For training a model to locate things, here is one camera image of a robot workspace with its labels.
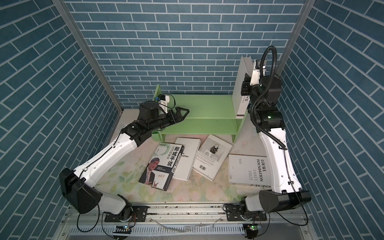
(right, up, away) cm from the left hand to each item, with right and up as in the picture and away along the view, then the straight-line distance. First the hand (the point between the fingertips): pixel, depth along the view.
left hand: (185, 113), depth 72 cm
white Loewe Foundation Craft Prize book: (+36, -32, +14) cm, 50 cm away
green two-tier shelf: (+12, 0, +10) cm, 16 cm away
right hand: (+28, +17, -10) cm, 34 cm away
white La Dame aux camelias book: (-1, -29, +14) cm, 32 cm away
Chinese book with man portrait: (-15, -30, +12) cm, 35 cm away
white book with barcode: (+15, -24, +20) cm, 35 cm away
